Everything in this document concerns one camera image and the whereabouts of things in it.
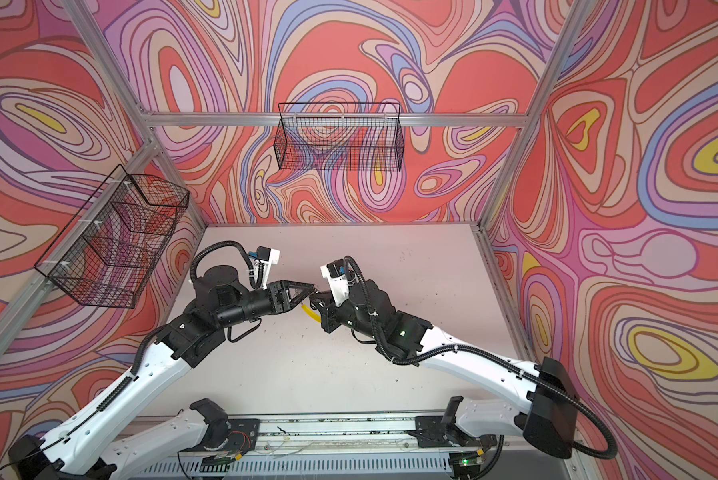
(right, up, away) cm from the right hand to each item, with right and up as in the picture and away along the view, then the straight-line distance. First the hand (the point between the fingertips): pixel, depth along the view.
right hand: (316, 304), depth 69 cm
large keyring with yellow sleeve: (-3, -1, +2) cm, 3 cm away
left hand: (+1, +4, -4) cm, 6 cm away
